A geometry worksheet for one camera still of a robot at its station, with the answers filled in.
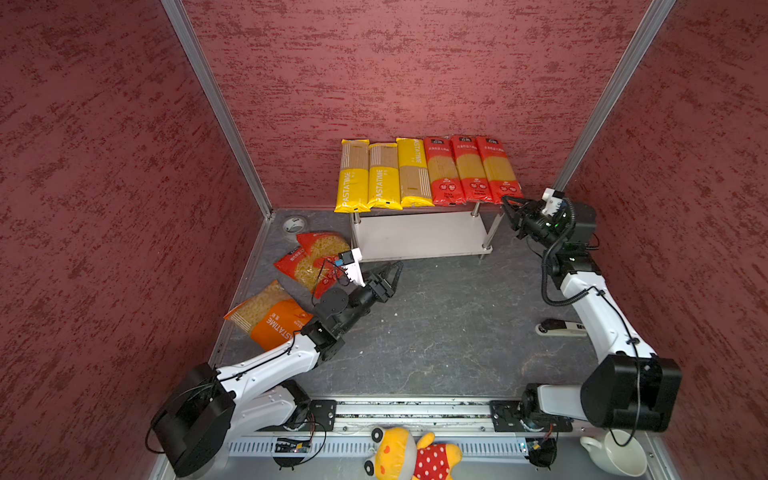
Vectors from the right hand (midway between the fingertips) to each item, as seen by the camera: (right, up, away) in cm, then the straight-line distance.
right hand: (495, 202), depth 74 cm
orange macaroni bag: (-62, -32, +11) cm, 71 cm away
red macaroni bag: (-54, -17, +26) cm, 62 cm away
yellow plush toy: (-25, -57, -11) cm, 63 cm away
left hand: (-24, -17, -2) cm, 30 cm away
